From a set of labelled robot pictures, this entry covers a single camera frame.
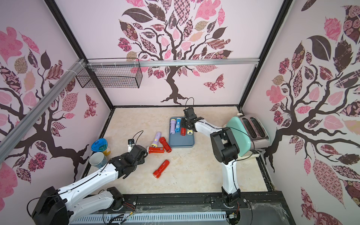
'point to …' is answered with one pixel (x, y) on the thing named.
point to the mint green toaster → (250, 132)
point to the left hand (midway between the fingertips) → (137, 157)
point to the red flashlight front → (157, 174)
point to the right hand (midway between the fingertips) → (183, 121)
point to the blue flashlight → (178, 124)
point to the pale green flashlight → (190, 131)
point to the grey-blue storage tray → (180, 137)
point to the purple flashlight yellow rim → (156, 139)
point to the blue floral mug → (98, 160)
